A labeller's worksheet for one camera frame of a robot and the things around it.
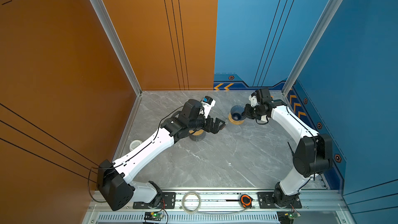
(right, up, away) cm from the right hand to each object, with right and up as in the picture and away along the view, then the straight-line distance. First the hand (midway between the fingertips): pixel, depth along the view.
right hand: (241, 113), depth 89 cm
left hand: (-15, -1, -16) cm, 22 cm away
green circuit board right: (+17, -47, -19) cm, 53 cm away
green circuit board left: (-45, -46, -18) cm, 67 cm away
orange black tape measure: (-2, -39, -18) cm, 43 cm away
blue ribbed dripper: (-3, +1, 0) cm, 3 cm away
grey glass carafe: (-26, -14, +1) cm, 30 cm away
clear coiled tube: (-29, -44, -18) cm, 56 cm away
